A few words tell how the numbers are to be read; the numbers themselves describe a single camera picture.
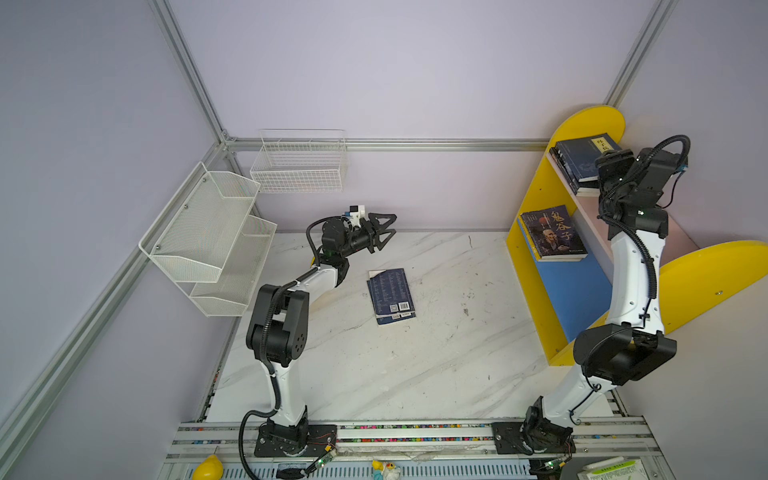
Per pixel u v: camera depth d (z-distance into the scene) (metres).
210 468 0.67
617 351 0.46
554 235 0.98
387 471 0.67
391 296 0.99
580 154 0.78
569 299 0.96
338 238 0.73
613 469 0.67
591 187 0.72
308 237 0.78
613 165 0.63
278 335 0.52
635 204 0.53
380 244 0.85
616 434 0.76
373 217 0.80
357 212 0.85
